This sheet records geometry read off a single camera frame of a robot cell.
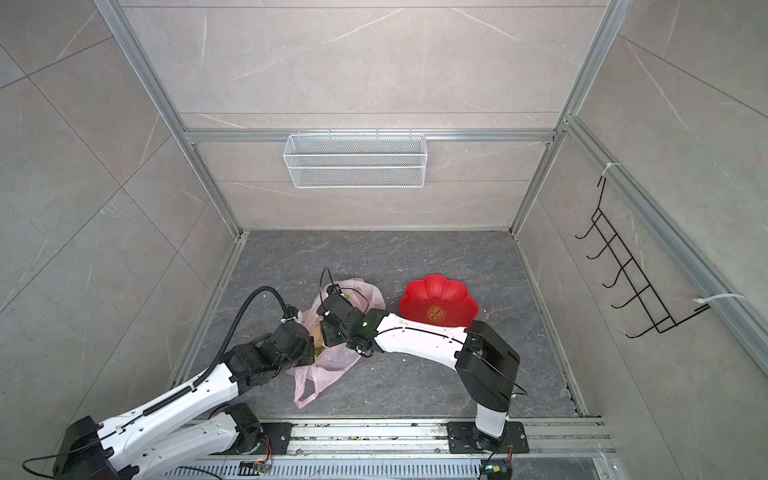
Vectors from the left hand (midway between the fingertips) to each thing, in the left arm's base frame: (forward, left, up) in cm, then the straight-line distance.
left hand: (314, 339), depth 81 cm
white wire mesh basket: (+55, -12, +21) cm, 60 cm away
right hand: (+3, -4, +1) cm, 5 cm away
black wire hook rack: (-3, -77, +24) cm, 80 cm away
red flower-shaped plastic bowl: (+17, -38, -10) cm, 43 cm away
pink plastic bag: (-5, -4, -5) cm, 8 cm away
